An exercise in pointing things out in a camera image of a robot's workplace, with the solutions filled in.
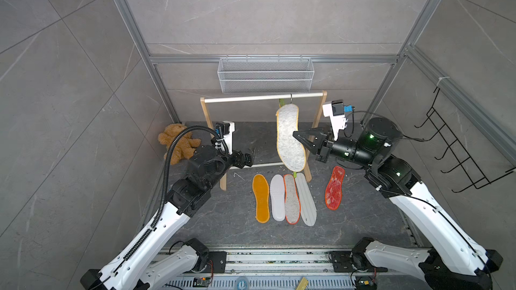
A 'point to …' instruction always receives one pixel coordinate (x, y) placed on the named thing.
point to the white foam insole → (277, 186)
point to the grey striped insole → (308, 208)
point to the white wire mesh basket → (263, 75)
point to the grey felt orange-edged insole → (292, 201)
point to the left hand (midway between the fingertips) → (246, 135)
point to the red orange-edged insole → (334, 190)
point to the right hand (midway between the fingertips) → (297, 136)
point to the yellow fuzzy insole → (261, 190)
